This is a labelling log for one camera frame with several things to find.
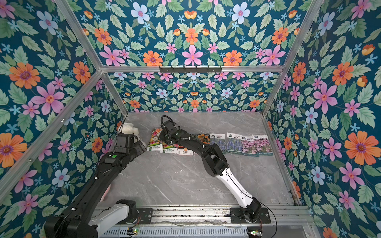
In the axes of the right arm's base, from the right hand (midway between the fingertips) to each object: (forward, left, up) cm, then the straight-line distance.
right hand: (163, 133), depth 98 cm
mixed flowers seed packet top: (-7, -5, -8) cm, 12 cm away
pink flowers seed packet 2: (-1, -68, -9) cm, 68 cm away
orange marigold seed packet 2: (+2, -27, -8) cm, 28 cm away
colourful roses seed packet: (-7, +5, -3) cm, 9 cm away
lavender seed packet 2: (-1, -48, -8) cm, 49 cm away
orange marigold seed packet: (-9, -15, -8) cm, 19 cm away
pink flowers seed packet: (-4, -57, -8) cm, 58 cm away
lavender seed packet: (+2, -38, -9) cm, 39 cm away
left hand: (-16, +8, +8) cm, 20 cm away
